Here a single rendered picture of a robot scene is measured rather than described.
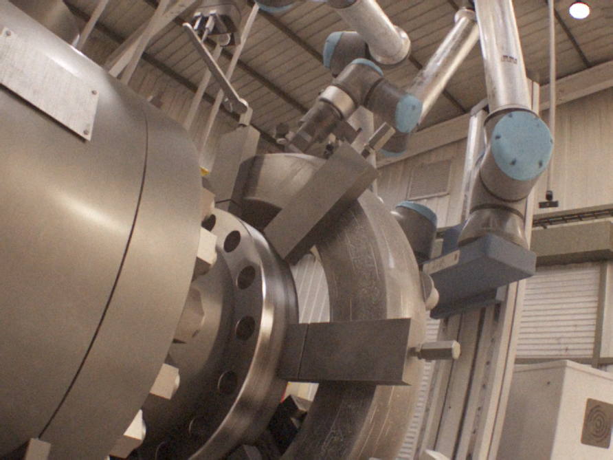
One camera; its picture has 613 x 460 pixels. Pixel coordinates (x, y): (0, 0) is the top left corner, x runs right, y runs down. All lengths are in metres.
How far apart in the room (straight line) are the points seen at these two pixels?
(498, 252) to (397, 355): 0.75
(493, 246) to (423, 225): 0.54
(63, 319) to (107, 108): 0.22
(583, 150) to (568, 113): 1.00
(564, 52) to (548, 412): 10.68
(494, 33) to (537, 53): 10.31
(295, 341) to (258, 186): 0.33
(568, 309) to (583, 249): 1.01
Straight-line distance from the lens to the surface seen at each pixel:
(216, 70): 0.97
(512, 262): 1.41
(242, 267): 0.82
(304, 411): 0.94
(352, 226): 0.83
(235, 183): 1.01
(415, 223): 1.88
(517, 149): 1.34
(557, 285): 10.17
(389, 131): 0.86
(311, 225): 0.84
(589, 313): 9.78
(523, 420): 1.65
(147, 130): 0.65
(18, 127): 0.52
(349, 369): 0.71
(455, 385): 1.76
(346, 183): 0.83
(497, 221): 1.44
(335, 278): 0.81
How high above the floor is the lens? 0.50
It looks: 22 degrees up
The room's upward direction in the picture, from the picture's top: 15 degrees clockwise
